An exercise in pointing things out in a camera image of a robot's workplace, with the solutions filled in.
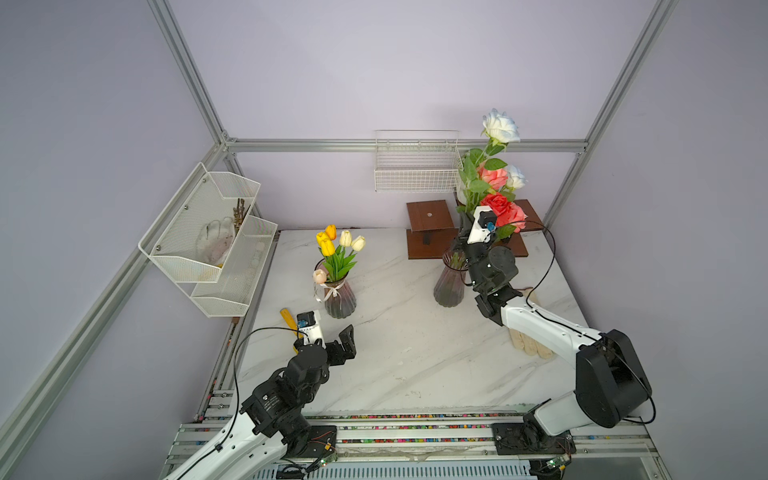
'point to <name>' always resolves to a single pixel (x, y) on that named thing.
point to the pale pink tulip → (319, 276)
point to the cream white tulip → (345, 238)
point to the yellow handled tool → (285, 313)
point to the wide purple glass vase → (339, 302)
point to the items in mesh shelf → (215, 238)
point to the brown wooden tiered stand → (431, 228)
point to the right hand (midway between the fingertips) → (463, 215)
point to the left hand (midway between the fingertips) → (336, 333)
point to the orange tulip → (331, 231)
